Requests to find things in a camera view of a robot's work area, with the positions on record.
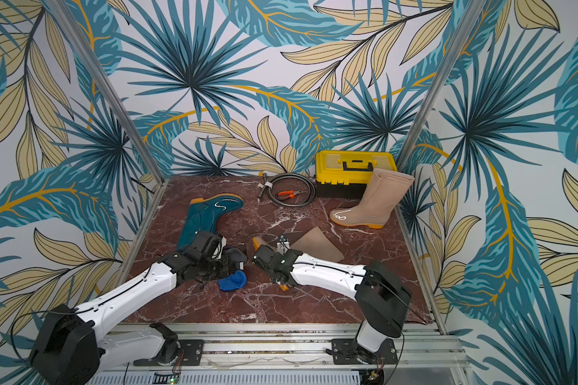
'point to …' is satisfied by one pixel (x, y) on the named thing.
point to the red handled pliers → (291, 193)
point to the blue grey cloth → (234, 281)
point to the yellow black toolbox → (346, 173)
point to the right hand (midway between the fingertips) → (281, 268)
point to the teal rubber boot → (201, 216)
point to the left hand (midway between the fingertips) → (233, 273)
